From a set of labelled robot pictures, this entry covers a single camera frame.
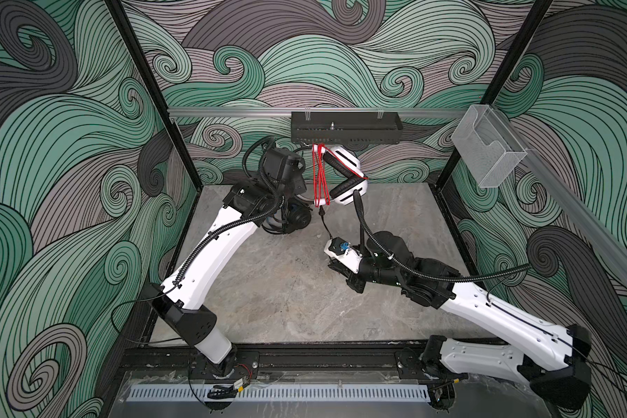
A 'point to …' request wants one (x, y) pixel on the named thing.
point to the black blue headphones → (295, 215)
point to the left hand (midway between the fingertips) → (296, 174)
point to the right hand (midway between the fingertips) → (332, 263)
